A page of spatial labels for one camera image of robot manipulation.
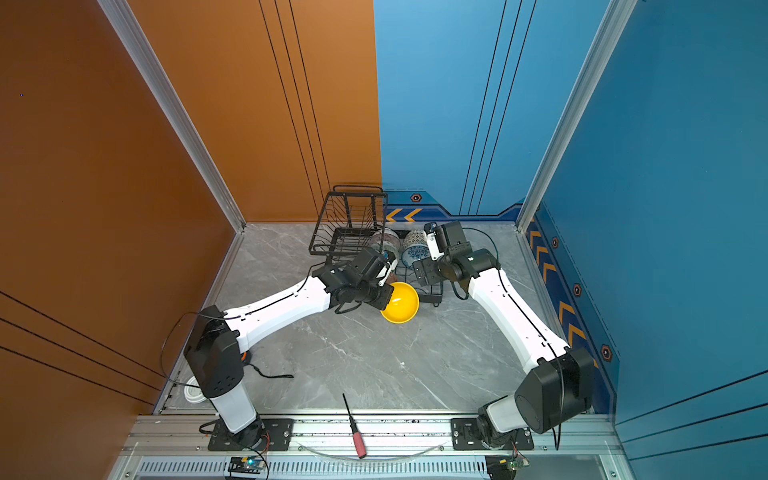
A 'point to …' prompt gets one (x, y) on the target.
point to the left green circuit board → (242, 464)
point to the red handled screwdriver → (361, 450)
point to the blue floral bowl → (415, 246)
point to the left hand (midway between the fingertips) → (392, 291)
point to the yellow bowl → (403, 303)
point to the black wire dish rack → (351, 220)
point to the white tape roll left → (194, 395)
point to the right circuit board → (501, 467)
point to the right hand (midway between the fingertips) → (431, 264)
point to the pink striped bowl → (390, 235)
